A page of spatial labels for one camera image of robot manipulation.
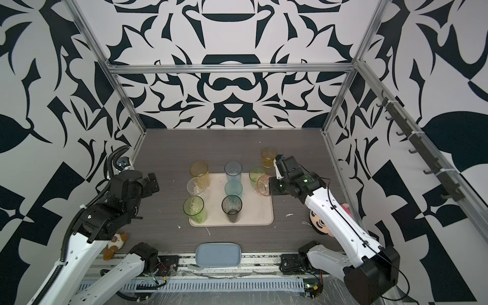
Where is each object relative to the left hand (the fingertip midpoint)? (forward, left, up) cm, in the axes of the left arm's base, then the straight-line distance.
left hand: (136, 175), depth 68 cm
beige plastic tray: (+1, -25, -26) cm, 36 cm away
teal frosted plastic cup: (+7, -34, -25) cm, 43 cm away
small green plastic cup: (+13, -44, -23) cm, 52 cm away
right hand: (+1, -50, -10) cm, 51 cm away
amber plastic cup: (+10, -19, -14) cm, 26 cm away
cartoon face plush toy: (-13, -68, -20) cm, 72 cm away
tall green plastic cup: (-2, -15, -25) cm, 30 cm away
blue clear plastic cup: (+9, -34, -13) cm, 37 cm away
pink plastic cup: (+3, -47, -16) cm, 49 cm away
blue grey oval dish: (-22, -27, -24) cm, 42 cm away
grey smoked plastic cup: (-6, -33, -14) cm, 37 cm away
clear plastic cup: (+7, -17, -20) cm, 27 cm away
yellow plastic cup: (+22, -52, -20) cm, 60 cm away
